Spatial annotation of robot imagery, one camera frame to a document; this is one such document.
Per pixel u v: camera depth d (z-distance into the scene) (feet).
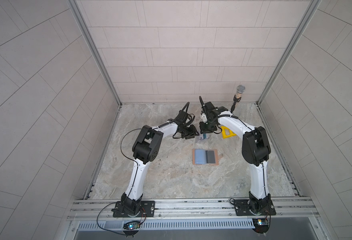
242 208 2.33
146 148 1.84
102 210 2.32
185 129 2.84
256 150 1.77
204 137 3.02
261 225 2.23
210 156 2.90
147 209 2.32
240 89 2.86
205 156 2.88
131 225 2.12
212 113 2.33
